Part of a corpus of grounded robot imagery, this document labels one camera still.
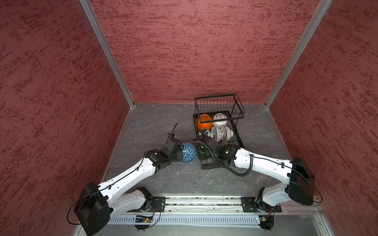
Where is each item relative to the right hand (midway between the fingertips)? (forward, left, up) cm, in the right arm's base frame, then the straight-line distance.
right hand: (200, 152), depth 80 cm
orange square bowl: (+13, -3, +11) cm, 17 cm away
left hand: (0, +12, -3) cm, 13 cm away
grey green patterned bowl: (+17, -10, -6) cm, 21 cm away
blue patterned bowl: (+1, +6, -3) cm, 7 cm away
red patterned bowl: (+8, -16, -5) cm, 18 cm away
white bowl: (+30, -16, -5) cm, 35 cm away
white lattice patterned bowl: (+14, -17, -3) cm, 23 cm away
